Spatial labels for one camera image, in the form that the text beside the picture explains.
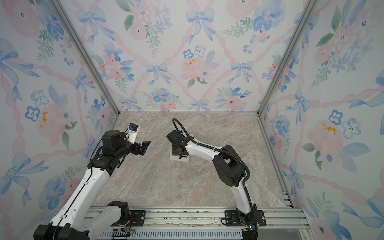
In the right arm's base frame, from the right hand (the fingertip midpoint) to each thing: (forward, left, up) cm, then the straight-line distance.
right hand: (177, 149), depth 94 cm
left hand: (-4, +17, +18) cm, 25 cm away
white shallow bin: (-12, -6, +10) cm, 17 cm away
